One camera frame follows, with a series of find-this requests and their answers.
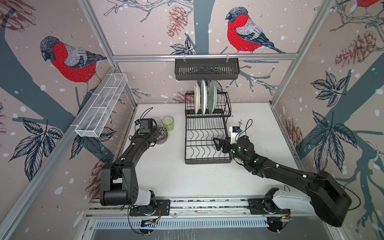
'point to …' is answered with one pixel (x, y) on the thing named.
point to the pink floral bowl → (163, 137)
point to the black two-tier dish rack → (201, 128)
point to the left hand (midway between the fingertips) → (152, 132)
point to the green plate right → (212, 96)
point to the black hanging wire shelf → (198, 69)
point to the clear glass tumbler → (157, 120)
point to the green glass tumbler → (168, 122)
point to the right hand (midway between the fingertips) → (218, 139)
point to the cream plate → (197, 97)
